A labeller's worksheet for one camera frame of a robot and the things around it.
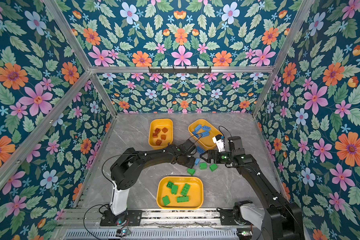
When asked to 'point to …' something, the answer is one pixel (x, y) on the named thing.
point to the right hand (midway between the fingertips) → (206, 155)
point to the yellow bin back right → (207, 142)
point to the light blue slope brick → (197, 160)
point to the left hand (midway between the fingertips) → (194, 161)
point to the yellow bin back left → (160, 133)
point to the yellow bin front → (180, 192)
